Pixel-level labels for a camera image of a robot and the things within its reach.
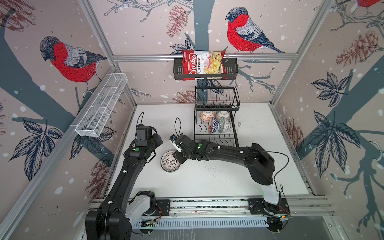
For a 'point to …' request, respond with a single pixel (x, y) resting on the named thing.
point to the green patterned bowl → (223, 125)
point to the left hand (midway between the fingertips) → (157, 137)
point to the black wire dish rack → (210, 98)
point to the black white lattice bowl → (169, 162)
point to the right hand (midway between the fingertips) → (174, 157)
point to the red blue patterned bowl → (213, 125)
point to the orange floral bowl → (205, 115)
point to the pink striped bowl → (222, 113)
